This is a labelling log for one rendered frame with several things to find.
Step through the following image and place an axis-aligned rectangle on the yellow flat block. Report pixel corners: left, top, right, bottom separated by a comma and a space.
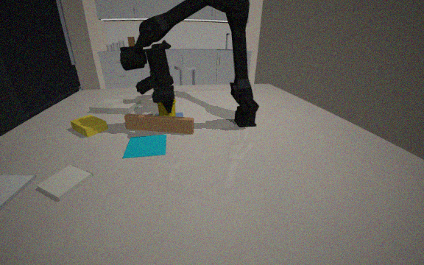
70, 114, 108, 138

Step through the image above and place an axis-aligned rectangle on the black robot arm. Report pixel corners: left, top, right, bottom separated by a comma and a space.
120, 0, 259, 127

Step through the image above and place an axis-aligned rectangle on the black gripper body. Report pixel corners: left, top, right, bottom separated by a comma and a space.
149, 64, 175, 103

